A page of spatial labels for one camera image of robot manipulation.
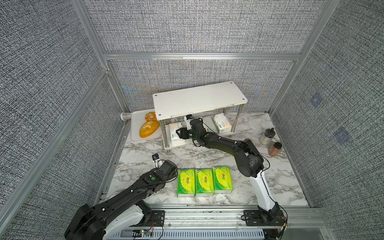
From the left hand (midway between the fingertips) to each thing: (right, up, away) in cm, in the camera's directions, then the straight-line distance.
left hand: (169, 170), depth 84 cm
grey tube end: (-38, +32, +32) cm, 60 cm away
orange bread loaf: (-17, +23, +22) cm, 36 cm away
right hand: (+4, +24, +11) cm, 27 cm away
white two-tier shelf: (+9, +37, -5) cm, 39 cm away
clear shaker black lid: (+62, +17, +14) cm, 66 cm away
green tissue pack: (+10, -5, -5) cm, 12 cm away
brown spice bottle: (+63, +11, +6) cm, 65 cm away
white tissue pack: (+1, +24, +13) cm, 27 cm away
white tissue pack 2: (+33, +27, +14) cm, 45 cm away
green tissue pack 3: (+29, -4, -4) cm, 30 cm away
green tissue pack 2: (+20, -4, -4) cm, 21 cm away
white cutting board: (-29, +31, +34) cm, 54 cm away
